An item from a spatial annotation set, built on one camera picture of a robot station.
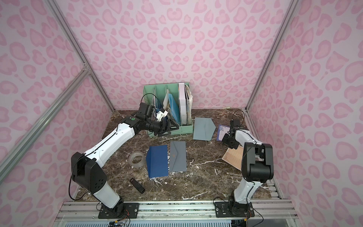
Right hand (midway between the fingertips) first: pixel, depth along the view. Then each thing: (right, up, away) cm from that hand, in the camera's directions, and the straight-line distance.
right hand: (226, 142), depth 96 cm
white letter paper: (0, +7, +11) cm, 13 cm away
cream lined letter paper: (+4, -9, -3) cm, 11 cm away
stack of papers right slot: (-26, +25, -2) cm, 36 cm away
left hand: (-33, +10, -19) cm, 39 cm away
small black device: (-55, -23, -15) cm, 61 cm away
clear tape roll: (-60, -7, -4) cm, 61 cm away
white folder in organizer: (-29, +27, -3) cm, 40 cm away
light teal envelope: (-14, +8, +11) cm, 19 cm away
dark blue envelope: (-47, -13, -1) cm, 48 cm away
